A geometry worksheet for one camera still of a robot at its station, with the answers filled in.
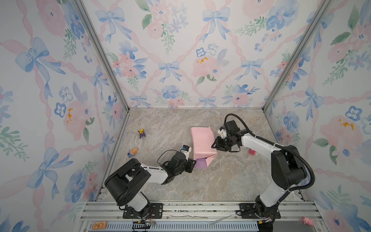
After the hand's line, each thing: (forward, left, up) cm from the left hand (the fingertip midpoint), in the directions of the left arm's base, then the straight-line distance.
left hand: (196, 161), depth 88 cm
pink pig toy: (-30, -53, -1) cm, 61 cm away
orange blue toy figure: (+6, +41, 0) cm, 41 cm away
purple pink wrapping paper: (+8, -5, +3) cm, 10 cm away
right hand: (+8, -11, +3) cm, 14 cm away
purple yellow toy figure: (+20, +38, 0) cm, 43 cm away
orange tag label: (-32, +47, -1) cm, 57 cm away
